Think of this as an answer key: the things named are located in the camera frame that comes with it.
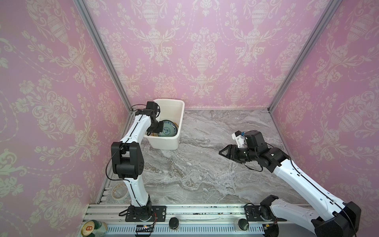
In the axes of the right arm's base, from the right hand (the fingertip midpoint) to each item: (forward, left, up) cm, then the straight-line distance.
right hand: (223, 154), depth 73 cm
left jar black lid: (-27, +25, -10) cm, 38 cm away
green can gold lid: (-27, +58, -9) cm, 65 cm away
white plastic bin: (+47, +31, -18) cm, 59 cm away
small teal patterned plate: (+26, +29, -10) cm, 40 cm away
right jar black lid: (-28, -6, -12) cm, 31 cm away
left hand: (+23, +36, -7) cm, 43 cm away
